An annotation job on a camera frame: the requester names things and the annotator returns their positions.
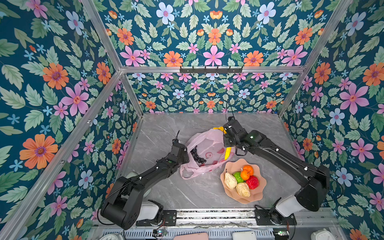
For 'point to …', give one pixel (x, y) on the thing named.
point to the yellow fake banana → (228, 150)
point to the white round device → (323, 234)
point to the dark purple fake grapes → (196, 157)
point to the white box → (244, 235)
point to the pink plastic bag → (210, 146)
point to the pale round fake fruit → (230, 180)
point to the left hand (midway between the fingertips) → (188, 151)
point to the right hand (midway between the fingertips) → (227, 136)
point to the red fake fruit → (253, 182)
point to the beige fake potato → (243, 189)
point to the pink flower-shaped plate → (256, 193)
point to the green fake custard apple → (238, 177)
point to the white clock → (112, 237)
